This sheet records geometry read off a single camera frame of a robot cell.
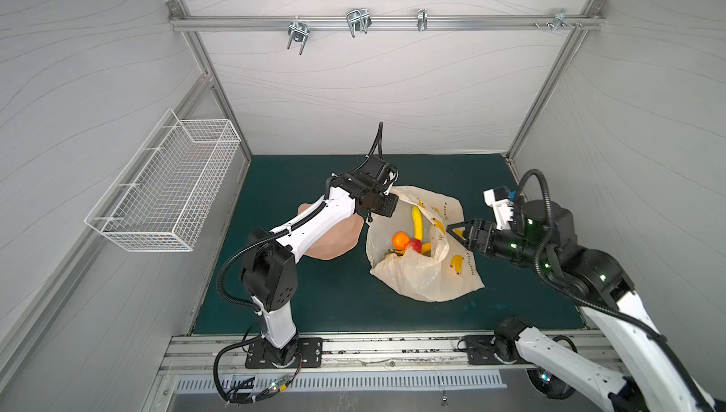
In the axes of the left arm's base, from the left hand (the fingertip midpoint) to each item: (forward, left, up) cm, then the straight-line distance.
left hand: (395, 202), depth 84 cm
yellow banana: (+2, -8, -13) cm, 15 cm away
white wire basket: (-9, +59, +14) cm, 61 cm away
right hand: (-16, -12, +15) cm, 25 cm away
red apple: (-7, -8, -14) cm, 17 cm away
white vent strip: (-45, +31, -16) cm, 57 cm away
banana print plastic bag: (-10, -6, -11) cm, 16 cm away
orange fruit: (-6, -2, -13) cm, 15 cm away
